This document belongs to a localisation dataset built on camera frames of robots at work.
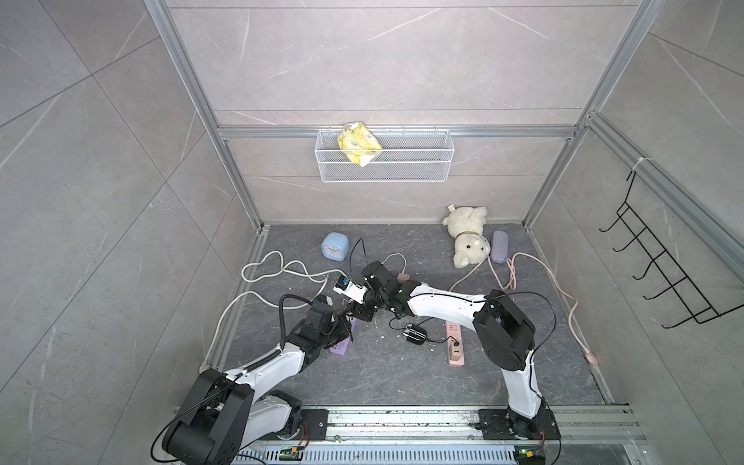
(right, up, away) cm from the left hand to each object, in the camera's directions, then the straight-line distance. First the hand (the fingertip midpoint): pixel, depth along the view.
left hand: (354, 322), depth 89 cm
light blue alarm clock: (-8, +24, +14) cm, 29 cm away
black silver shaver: (+19, -3, -1) cm, 19 cm away
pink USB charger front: (+16, +13, +13) cm, 24 cm away
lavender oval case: (+54, +22, +19) cm, 61 cm away
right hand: (-1, +6, -1) cm, 6 cm away
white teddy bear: (+42, +24, +15) cm, 51 cm away
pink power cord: (+74, -10, 0) cm, 74 cm away
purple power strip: (-3, -6, -5) cm, 9 cm away
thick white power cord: (-28, +15, +15) cm, 35 cm away
